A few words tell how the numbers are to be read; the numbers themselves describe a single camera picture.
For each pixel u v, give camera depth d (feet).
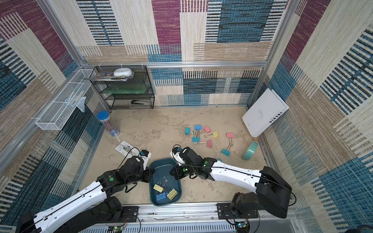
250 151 2.75
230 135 3.36
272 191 1.36
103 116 3.01
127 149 3.17
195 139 3.34
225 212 2.40
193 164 1.98
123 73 2.95
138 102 3.63
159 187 2.58
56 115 2.35
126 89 3.18
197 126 3.55
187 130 3.45
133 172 1.98
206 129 3.45
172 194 2.49
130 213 2.39
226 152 3.08
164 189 2.62
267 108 2.99
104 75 3.03
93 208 1.94
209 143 3.26
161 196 2.58
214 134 3.40
